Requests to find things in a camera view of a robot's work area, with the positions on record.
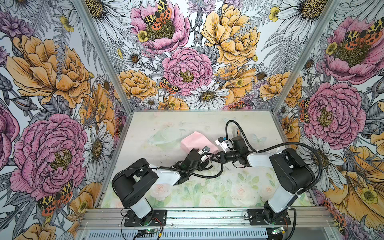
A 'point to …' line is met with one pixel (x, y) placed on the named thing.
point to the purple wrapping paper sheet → (197, 141)
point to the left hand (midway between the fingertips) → (200, 156)
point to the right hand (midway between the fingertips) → (212, 162)
